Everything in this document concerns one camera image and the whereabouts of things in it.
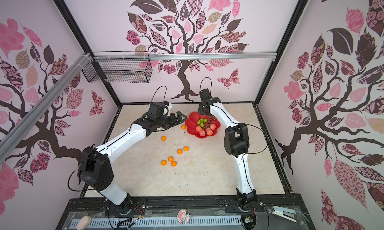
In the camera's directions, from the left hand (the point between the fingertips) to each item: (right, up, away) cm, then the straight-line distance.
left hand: (182, 121), depth 83 cm
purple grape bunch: (+19, 0, +20) cm, 27 cm away
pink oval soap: (-45, -47, -15) cm, 67 cm away
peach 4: (+17, -8, +14) cm, 23 cm away
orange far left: (-14, -12, +14) cm, 23 cm away
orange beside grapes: (+2, -18, +9) cm, 20 cm away
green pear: (+10, -1, +23) cm, 25 cm away
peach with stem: (+10, -6, +17) cm, 20 cm away
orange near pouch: (-1, -5, +20) cm, 21 cm away
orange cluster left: (-12, -25, +4) cm, 28 cm away
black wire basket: (-41, +35, +11) cm, 55 cm away
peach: (+19, -4, +17) cm, 26 cm away
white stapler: (+53, -44, -13) cm, 70 cm away
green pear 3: (+12, -3, +20) cm, 24 cm away
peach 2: (+16, -6, +16) cm, 24 cm away
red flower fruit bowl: (+5, -3, +23) cm, 24 cm away
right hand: (+13, +8, +16) cm, 23 cm away
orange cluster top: (-8, -23, +6) cm, 25 cm away
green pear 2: (+15, 0, +23) cm, 28 cm away
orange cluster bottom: (-6, -26, +4) cm, 27 cm away
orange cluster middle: (-3, -19, +9) cm, 21 cm away
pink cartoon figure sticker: (+2, -44, -15) cm, 47 cm away
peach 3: (+12, -8, +14) cm, 20 cm away
